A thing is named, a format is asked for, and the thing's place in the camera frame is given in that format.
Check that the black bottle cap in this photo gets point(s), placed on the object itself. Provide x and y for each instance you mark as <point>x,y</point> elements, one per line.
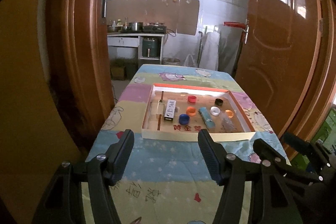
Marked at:
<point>219,101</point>

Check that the metal bowl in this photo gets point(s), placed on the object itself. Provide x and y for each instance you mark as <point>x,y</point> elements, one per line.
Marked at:
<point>113,29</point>

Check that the white rectangular carton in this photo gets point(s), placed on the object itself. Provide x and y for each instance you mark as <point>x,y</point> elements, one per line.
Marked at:
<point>170,109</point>

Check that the clear plastic piece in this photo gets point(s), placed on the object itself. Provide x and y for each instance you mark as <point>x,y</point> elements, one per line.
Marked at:
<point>227,124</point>

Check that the blue bottle cap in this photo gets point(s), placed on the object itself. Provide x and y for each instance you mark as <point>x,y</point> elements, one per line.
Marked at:
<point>184,118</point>

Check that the light blue packet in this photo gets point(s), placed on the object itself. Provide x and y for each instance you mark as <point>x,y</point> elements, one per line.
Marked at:
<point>207,117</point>

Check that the white bucket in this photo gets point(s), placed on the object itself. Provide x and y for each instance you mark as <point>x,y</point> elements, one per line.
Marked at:
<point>170,61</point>

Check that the red bottle cap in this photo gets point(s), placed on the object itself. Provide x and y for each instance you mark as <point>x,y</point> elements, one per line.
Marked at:
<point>192,99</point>

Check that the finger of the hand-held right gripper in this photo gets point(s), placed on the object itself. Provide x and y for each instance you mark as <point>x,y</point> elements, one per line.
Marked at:
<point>296,141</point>
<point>265,150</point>

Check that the steel cooking pot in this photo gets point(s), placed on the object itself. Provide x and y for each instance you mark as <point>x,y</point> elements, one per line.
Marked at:
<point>135,26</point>

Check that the green air fryer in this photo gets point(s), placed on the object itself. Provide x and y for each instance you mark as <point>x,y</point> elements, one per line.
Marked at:
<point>150,47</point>

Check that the green cartons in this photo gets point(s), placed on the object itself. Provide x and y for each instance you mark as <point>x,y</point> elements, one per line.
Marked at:
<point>323,129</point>

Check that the small wooden block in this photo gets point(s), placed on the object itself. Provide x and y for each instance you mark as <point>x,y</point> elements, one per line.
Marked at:
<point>159,109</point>

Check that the cartoon sheep printed blanket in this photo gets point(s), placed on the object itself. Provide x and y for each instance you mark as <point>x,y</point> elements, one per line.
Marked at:
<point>162,158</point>

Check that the red paper strip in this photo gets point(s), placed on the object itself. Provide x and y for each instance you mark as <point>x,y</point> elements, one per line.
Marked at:
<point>233,24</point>

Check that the clear white bottle cap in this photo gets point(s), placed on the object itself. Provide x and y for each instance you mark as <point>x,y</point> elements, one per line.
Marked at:
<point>215,110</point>

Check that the light orange bottle cap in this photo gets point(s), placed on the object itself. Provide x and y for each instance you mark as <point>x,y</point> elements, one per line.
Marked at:
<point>229,113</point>

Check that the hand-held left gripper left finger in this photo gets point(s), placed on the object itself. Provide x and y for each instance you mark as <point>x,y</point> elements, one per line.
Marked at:
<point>123,158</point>

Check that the cardboard sheets on wall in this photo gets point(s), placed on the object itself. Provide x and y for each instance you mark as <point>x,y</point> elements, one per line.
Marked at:
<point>152,14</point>

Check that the brown wooden door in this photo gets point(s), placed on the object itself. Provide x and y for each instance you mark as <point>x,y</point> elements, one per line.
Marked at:
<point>275,56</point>

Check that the plastic covered white rack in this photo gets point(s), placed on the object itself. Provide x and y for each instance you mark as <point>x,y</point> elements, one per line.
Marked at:
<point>220,48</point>

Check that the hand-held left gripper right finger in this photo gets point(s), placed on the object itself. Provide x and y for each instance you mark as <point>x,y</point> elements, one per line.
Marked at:
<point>210,158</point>

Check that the metal strike plate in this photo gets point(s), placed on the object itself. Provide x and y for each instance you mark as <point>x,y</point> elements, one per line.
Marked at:
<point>104,2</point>

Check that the black gas stove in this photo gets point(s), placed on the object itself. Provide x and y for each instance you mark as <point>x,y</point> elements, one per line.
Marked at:
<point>154,28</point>

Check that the metal door hinge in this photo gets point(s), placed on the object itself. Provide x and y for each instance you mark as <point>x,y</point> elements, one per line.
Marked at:
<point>320,27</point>

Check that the condiment bottle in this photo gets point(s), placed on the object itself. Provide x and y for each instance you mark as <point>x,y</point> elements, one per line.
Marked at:
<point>119,23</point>

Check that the shallow cardboard box orange rim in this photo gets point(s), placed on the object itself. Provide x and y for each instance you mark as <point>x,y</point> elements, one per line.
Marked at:
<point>183,128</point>

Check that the white kitchen counter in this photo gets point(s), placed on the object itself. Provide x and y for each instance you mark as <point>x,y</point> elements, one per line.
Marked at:
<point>126,41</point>

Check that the brown wooden door frame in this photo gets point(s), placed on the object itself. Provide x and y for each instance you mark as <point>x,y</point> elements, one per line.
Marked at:
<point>84,43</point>

